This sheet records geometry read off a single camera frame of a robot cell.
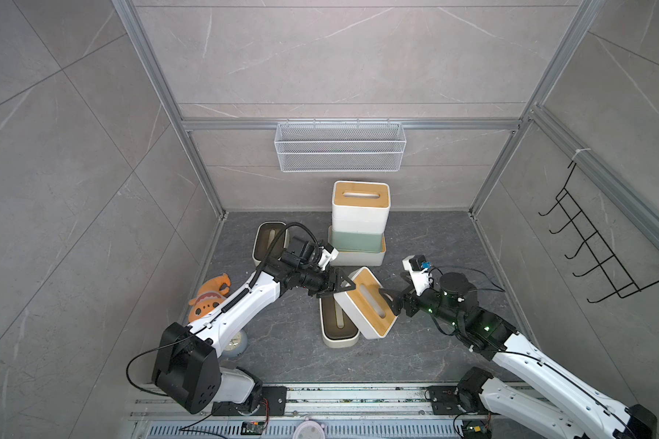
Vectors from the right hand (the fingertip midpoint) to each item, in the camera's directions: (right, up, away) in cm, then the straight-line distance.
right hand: (394, 282), depth 72 cm
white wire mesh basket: (-16, +46, +28) cm, 56 cm away
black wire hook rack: (+47, +2, -14) cm, 49 cm away
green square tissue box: (-9, +10, +20) cm, 24 cm away
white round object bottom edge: (-23, -37, -5) cm, 44 cm away
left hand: (-11, -2, +2) cm, 12 cm away
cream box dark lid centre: (-16, -16, +8) cm, 24 cm away
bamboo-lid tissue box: (-8, -7, +1) cm, 11 cm away
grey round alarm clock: (-46, -20, +8) cm, 50 cm away
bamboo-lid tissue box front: (-8, +21, +8) cm, 24 cm away
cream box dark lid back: (-44, +13, +34) cm, 57 cm away
